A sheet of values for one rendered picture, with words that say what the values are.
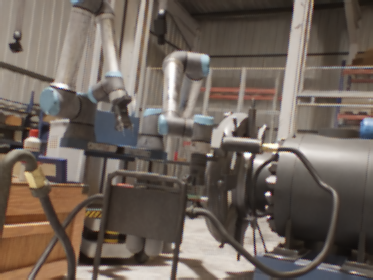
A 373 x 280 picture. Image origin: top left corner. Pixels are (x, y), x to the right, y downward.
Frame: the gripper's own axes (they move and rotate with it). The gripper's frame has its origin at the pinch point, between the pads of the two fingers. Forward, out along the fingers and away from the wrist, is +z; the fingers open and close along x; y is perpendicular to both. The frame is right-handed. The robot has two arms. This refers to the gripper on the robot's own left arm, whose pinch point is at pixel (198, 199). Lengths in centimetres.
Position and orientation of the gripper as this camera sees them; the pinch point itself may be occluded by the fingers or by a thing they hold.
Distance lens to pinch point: 205.2
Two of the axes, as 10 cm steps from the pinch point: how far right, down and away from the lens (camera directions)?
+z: -1.3, 9.9, -0.6
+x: 6.3, 0.3, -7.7
